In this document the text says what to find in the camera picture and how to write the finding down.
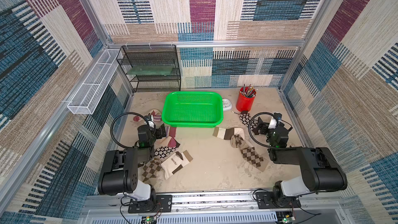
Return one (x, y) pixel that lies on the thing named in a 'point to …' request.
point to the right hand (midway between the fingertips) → (268, 120)
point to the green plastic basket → (193, 109)
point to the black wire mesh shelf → (151, 55)
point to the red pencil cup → (245, 98)
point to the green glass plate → (151, 70)
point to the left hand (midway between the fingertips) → (156, 125)
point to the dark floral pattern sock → (245, 117)
